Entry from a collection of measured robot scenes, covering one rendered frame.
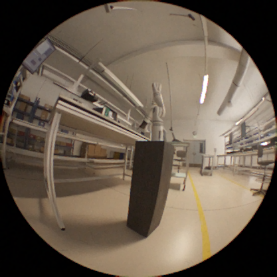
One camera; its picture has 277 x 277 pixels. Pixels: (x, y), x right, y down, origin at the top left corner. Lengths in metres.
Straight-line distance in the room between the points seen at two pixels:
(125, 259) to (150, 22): 3.80
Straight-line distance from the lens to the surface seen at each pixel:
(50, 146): 0.64
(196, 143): 7.35
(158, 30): 3.09
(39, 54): 1.65
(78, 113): 0.59
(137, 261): 0.81
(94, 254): 0.83
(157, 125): 0.71
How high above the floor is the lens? 0.76
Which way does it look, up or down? 9 degrees up
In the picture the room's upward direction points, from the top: 7 degrees clockwise
